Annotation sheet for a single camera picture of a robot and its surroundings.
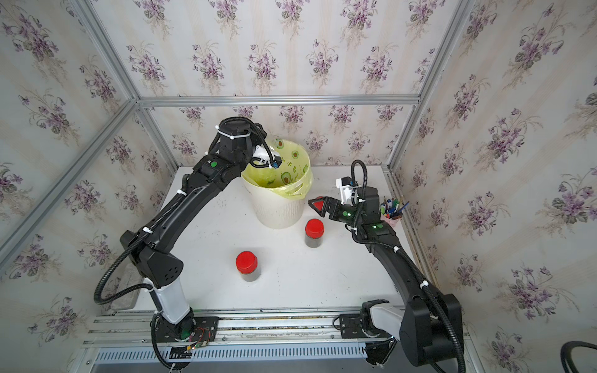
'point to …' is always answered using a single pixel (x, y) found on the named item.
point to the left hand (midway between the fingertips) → (249, 125)
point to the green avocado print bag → (291, 179)
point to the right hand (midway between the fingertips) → (321, 205)
